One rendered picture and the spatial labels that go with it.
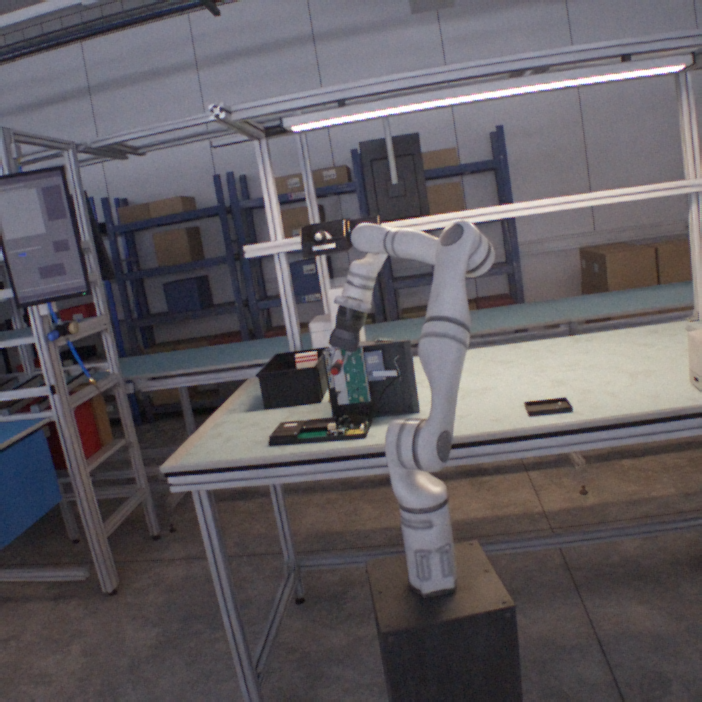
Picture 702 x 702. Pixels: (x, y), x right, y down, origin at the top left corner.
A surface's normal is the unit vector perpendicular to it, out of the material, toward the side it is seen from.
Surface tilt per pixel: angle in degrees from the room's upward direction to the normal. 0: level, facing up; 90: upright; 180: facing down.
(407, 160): 98
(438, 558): 90
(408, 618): 0
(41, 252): 101
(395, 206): 98
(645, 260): 90
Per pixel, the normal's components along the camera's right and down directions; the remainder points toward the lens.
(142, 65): -0.12, 0.19
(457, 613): -0.16, -0.97
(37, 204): 0.32, 0.30
